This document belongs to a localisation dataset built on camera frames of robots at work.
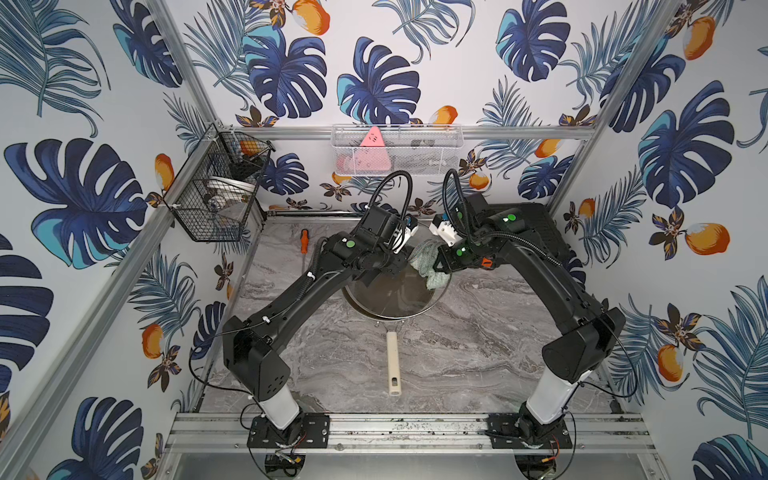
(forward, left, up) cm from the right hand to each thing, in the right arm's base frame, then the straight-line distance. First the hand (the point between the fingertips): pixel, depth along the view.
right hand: (437, 264), depth 79 cm
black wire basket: (+17, +62, +9) cm, 65 cm away
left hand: (+2, +10, +4) cm, 11 cm away
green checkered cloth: (-1, +4, +3) cm, 5 cm away
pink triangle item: (+32, +18, +12) cm, 39 cm away
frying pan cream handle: (-27, +11, -11) cm, 31 cm away
